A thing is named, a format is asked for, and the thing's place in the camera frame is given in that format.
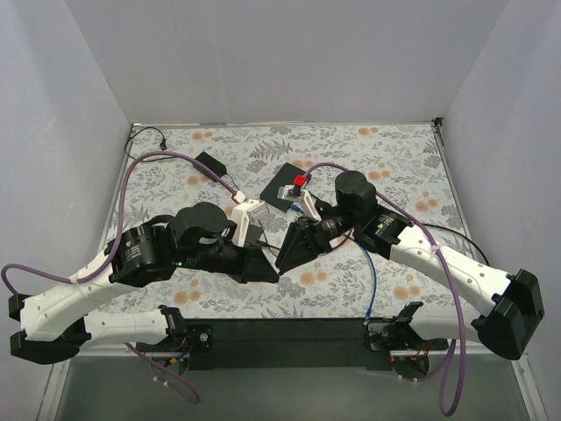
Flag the blue ethernet cable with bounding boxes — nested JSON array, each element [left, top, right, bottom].
[[291, 203, 380, 324]]

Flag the black network switch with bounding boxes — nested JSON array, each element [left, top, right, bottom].
[[259, 163, 304, 213]]

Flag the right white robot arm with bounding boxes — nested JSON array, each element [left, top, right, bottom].
[[275, 171, 544, 360]]

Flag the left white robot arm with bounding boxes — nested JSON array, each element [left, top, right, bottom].
[[9, 203, 279, 365]]

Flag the floral patterned table mat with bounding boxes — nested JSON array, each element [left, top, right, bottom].
[[89, 124, 492, 320]]

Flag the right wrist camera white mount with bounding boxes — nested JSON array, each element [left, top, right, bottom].
[[277, 175, 322, 221]]

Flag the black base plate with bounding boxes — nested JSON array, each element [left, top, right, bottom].
[[135, 318, 448, 372]]

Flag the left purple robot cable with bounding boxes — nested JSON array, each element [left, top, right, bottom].
[[0, 153, 246, 404]]

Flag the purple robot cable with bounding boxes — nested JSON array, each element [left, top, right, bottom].
[[304, 162, 466, 417], [0, 153, 246, 404]]

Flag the thin black power input cord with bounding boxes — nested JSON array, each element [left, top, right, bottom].
[[123, 126, 198, 163]]

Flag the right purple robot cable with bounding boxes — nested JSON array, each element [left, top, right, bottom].
[[304, 162, 466, 417]]

